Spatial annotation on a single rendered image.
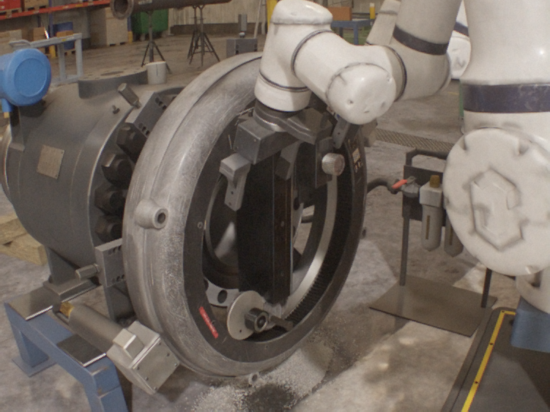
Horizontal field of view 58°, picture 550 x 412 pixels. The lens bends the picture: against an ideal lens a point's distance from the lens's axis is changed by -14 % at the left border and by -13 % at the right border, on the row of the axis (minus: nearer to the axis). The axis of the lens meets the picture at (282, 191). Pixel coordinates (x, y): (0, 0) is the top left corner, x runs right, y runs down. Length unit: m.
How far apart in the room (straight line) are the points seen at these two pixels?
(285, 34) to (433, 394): 1.20
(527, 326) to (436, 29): 0.43
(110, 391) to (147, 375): 0.41
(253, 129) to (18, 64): 0.87
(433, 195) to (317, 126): 1.10
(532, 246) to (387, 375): 1.28
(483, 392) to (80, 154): 1.09
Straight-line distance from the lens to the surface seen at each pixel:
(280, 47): 0.81
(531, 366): 1.32
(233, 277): 1.36
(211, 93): 1.07
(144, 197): 1.01
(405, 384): 1.73
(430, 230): 1.97
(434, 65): 0.83
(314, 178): 1.17
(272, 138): 0.89
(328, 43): 0.77
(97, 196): 1.32
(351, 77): 0.71
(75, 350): 1.53
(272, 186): 1.15
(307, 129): 0.85
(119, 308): 1.56
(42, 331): 1.67
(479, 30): 0.54
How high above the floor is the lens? 1.10
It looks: 20 degrees down
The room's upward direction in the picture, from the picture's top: 2 degrees counter-clockwise
